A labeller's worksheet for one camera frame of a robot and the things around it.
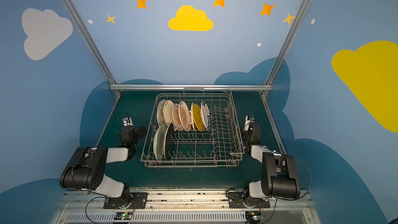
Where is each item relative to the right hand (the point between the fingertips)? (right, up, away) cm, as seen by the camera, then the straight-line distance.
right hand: (243, 125), depth 94 cm
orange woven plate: (-31, +4, -9) cm, 33 cm away
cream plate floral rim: (-47, +8, -2) cm, 48 cm away
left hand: (-66, -1, 0) cm, 66 cm away
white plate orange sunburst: (-41, +5, -3) cm, 42 cm away
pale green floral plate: (-46, -5, -24) cm, 52 cm away
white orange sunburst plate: (-37, +6, +1) cm, 37 cm away
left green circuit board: (-63, -39, -24) cm, 78 cm away
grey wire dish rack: (-15, -12, -6) cm, 20 cm away
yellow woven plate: (-29, +8, +2) cm, 30 cm away
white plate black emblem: (-50, +5, -6) cm, 51 cm away
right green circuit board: (-2, -40, -23) cm, 46 cm away
